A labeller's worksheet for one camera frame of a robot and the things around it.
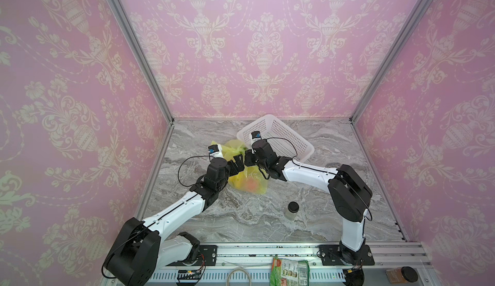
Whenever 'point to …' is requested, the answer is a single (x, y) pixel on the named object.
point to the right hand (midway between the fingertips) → (245, 151)
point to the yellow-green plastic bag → (251, 178)
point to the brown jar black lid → (402, 275)
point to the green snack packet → (289, 272)
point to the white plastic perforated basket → (285, 142)
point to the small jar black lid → (291, 213)
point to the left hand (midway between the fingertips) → (237, 159)
